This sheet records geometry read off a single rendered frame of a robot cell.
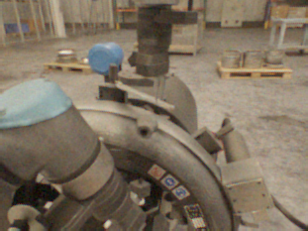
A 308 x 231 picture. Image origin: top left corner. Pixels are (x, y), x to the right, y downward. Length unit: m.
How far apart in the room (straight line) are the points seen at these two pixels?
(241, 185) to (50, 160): 0.47
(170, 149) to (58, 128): 0.32
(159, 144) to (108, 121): 0.13
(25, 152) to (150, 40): 0.31
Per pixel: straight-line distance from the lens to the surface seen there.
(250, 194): 0.67
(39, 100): 0.29
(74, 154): 0.32
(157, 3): 0.48
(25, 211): 0.83
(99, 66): 1.30
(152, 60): 0.50
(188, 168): 0.58
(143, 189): 0.48
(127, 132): 0.56
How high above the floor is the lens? 1.20
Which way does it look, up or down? 23 degrees down
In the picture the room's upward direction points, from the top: 1 degrees counter-clockwise
